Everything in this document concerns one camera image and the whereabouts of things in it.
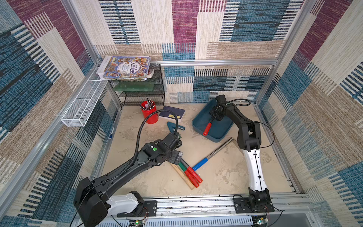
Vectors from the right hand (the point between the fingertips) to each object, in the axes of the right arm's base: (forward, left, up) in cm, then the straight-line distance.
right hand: (213, 115), depth 110 cm
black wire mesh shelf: (+17, +44, +6) cm, 47 cm away
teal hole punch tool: (-10, +31, 0) cm, 33 cm away
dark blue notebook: (+3, +26, 0) cm, 26 cm away
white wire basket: (-23, +74, +32) cm, 84 cm away
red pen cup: (0, +46, -2) cm, 46 cm away
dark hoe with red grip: (-15, +6, +6) cm, 17 cm away
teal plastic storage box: (-14, -2, +2) cm, 14 cm away
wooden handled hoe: (-44, +24, -1) cm, 51 cm away
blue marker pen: (-11, +77, -6) cm, 78 cm away
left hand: (-36, +29, +11) cm, 47 cm away
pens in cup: (-1, +47, +13) cm, 49 cm away
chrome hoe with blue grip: (-40, +16, -1) cm, 43 cm away
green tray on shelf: (+4, +54, +26) cm, 60 cm away
